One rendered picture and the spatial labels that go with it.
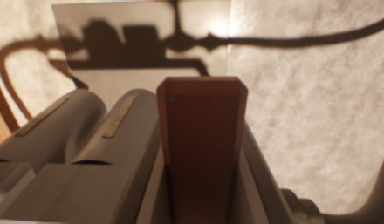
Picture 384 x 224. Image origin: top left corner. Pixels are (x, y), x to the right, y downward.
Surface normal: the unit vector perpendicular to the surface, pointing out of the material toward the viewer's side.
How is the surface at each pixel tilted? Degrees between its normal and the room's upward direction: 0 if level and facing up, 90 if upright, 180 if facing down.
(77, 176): 90
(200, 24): 0
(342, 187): 0
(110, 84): 0
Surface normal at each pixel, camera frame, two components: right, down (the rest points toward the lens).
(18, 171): 0.70, -0.61
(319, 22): -0.03, 0.50
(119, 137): 0.28, -0.83
